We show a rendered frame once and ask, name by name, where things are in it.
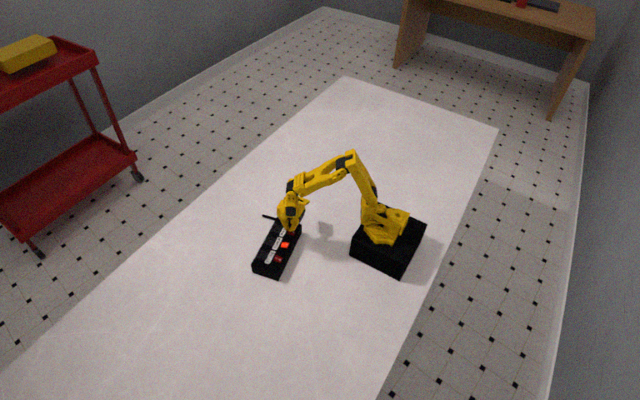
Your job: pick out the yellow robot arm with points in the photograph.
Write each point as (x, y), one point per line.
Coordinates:
(391, 218)

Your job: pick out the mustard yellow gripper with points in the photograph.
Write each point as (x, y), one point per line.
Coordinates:
(302, 202)

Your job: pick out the black power strip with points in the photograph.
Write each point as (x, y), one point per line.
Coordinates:
(272, 257)

